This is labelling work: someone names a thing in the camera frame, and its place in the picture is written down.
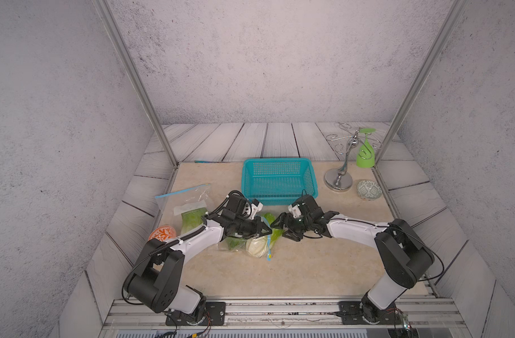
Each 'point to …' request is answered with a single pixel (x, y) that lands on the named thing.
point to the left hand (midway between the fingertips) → (274, 233)
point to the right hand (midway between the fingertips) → (276, 229)
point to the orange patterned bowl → (162, 232)
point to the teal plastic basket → (278, 181)
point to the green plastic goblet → (365, 157)
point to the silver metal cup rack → (340, 179)
